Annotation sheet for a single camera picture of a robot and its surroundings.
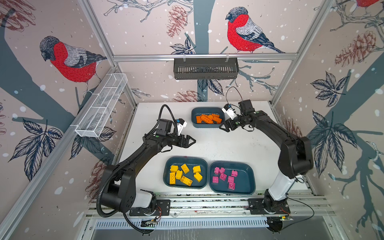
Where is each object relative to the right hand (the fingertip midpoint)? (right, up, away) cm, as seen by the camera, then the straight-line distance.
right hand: (224, 126), depth 90 cm
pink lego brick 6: (+2, -29, -8) cm, 30 cm away
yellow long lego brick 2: (-23, -30, -9) cm, 39 cm away
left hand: (-21, -7, -8) cm, 24 cm away
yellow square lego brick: (-17, -25, -5) cm, 31 cm away
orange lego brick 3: (-1, +3, +17) cm, 17 cm away
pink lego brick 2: (-6, -25, -6) cm, 27 cm away
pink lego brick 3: (-2, -28, -7) cm, 29 cm away
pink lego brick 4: (-3, -25, -6) cm, 26 cm away
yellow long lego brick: (-31, -29, -7) cm, 43 cm away
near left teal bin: (-21, -23, +2) cm, 31 cm away
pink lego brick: (-7, -29, -9) cm, 31 cm away
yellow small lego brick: (-17, -28, -8) cm, 33 cm away
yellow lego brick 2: (-24, -25, -3) cm, 35 cm away
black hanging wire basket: (-12, +40, +14) cm, 44 cm away
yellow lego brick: (-30, -24, -6) cm, 39 cm away
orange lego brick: (-16, +3, +17) cm, 24 cm away
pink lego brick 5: (+2, -32, -10) cm, 33 cm away
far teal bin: (-17, +10, +25) cm, 32 cm away
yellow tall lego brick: (-27, -27, -7) cm, 39 cm away
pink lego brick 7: (+4, -27, -7) cm, 28 cm away
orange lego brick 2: (-3, +7, +21) cm, 23 cm away
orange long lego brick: (-10, +3, +17) cm, 20 cm away
